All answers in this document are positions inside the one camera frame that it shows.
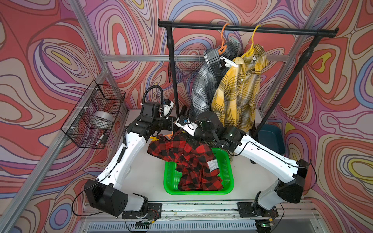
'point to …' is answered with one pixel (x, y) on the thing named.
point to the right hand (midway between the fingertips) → (183, 135)
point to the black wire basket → (78, 131)
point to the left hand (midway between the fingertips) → (179, 121)
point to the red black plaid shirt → (195, 162)
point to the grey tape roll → (101, 119)
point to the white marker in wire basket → (98, 140)
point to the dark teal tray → (271, 136)
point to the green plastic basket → (171, 178)
